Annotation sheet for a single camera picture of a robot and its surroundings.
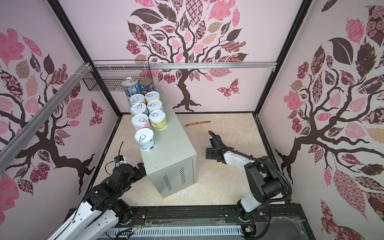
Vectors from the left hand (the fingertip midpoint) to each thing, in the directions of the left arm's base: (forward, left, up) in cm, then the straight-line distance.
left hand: (140, 170), depth 77 cm
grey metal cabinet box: (-7, -20, +22) cm, 30 cm away
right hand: (+17, -40, -9) cm, 44 cm away
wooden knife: (+42, -28, -11) cm, 52 cm away
